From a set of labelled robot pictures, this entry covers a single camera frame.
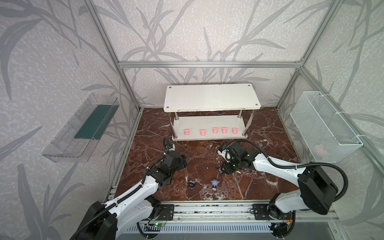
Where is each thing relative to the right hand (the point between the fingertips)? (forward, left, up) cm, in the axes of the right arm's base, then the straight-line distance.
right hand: (223, 163), depth 86 cm
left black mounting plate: (-24, +30, -3) cm, 39 cm away
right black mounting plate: (-24, -17, -4) cm, 30 cm away
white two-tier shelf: (+45, +6, -5) cm, 46 cm away
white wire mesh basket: (-1, -41, +29) cm, 51 cm away
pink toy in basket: (0, -47, +16) cm, 49 cm away
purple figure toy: (-11, +6, -2) cm, 12 cm away
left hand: (+4, +24, +4) cm, 24 cm away
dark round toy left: (-12, +18, 0) cm, 22 cm away
